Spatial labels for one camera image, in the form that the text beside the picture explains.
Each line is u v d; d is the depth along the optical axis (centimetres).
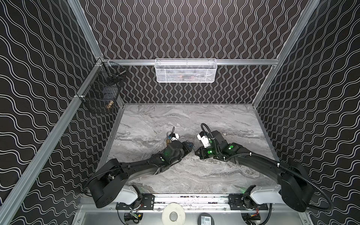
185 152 73
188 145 76
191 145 82
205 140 74
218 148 64
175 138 73
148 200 75
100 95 93
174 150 63
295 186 41
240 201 74
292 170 43
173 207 73
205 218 69
